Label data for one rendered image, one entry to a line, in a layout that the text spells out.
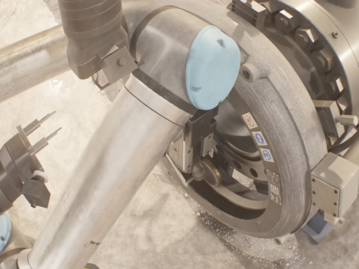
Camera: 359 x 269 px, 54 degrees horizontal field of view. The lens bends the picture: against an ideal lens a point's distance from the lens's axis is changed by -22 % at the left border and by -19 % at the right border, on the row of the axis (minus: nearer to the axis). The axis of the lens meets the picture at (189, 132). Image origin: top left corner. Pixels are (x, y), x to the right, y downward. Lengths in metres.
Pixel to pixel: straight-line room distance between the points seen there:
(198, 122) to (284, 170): 0.22
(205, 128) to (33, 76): 0.50
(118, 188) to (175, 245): 1.00
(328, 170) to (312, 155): 0.05
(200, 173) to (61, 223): 0.70
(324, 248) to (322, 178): 0.86
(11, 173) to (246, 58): 0.52
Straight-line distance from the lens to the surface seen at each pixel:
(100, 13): 0.43
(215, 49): 0.58
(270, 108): 0.80
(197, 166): 1.29
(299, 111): 0.82
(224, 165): 1.35
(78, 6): 0.42
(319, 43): 1.11
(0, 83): 0.56
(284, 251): 1.62
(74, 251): 0.70
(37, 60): 0.58
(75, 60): 0.47
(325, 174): 0.85
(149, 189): 1.73
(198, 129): 0.93
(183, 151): 1.16
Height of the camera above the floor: 1.50
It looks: 53 degrees down
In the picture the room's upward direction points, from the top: 2 degrees counter-clockwise
